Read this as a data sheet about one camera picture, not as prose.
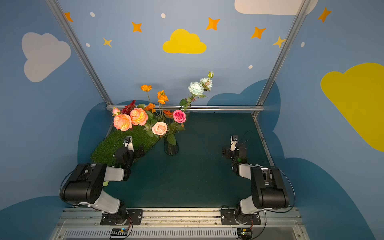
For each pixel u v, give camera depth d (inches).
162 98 30.1
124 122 22.2
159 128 22.6
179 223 29.0
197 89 26.6
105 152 37.9
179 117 23.8
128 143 31.5
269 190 17.6
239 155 28.9
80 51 33.2
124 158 28.4
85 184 17.9
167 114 31.6
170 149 37.1
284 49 33.1
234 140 32.4
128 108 26.8
